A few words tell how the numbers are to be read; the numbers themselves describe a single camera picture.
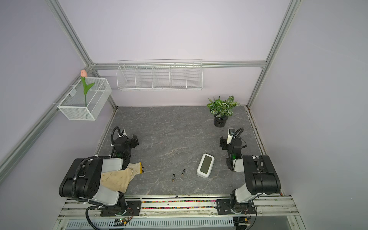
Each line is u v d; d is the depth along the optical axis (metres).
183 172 0.85
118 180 0.83
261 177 0.44
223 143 0.85
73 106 0.76
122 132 0.80
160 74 1.00
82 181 0.46
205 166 0.85
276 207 0.76
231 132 0.81
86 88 0.84
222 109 0.87
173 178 0.83
